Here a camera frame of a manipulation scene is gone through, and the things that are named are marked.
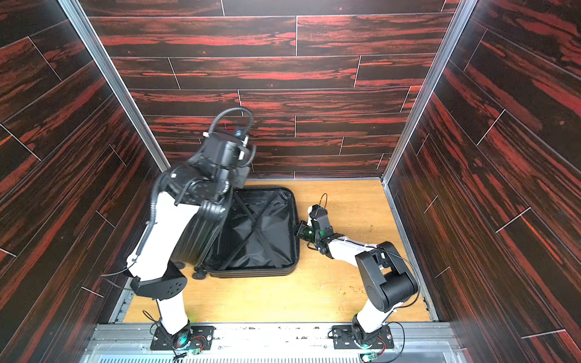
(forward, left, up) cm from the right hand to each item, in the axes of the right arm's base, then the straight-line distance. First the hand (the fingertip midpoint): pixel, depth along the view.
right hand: (297, 225), depth 94 cm
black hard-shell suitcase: (-5, +17, +1) cm, 18 cm away
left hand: (-2, +17, +36) cm, 40 cm away
